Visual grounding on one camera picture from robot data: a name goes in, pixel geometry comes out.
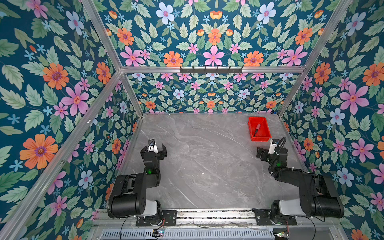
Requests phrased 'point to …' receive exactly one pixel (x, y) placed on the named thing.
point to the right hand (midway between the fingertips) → (266, 148)
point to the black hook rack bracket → (211, 71)
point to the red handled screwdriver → (258, 126)
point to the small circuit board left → (156, 233)
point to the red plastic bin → (263, 133)
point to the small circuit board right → (281, 234)
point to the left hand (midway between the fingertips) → (154, 141)
